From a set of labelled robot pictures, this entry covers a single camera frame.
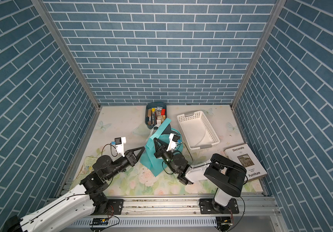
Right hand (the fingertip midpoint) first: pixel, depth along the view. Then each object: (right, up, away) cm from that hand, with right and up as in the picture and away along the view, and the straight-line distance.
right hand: (155, 140), depth 75 cm
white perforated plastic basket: (+27, +1, +29) cm, 40 cm away
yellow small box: (-7, +18, +40) cm, 45 cm away
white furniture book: (+52, -11, +14) cm, 55 cm away
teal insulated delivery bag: (-4, -8, -1) cm, 9 cm away
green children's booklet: (-43, -19, +11) cm, 49 cm away
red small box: (+1, +17, +40) cm, 43 cm away
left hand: (-3, -4, -6) cm, 8 cm away
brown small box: (-9, +16, +37) cm, 41 cm away
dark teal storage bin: (-5, +16, +37) cm, 41 cm away
